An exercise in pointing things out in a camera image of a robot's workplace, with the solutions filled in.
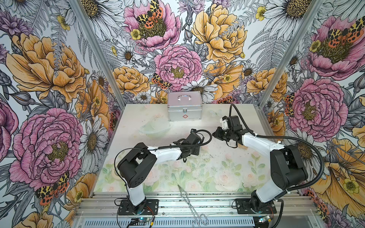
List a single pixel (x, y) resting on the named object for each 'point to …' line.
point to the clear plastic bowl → (156, 128)
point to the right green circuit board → (263, 219)
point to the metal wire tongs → (199, 219)
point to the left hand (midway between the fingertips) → (194, 150)
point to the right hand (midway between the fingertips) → (213, 137)
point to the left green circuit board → (139, 221)
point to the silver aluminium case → (185, 105)
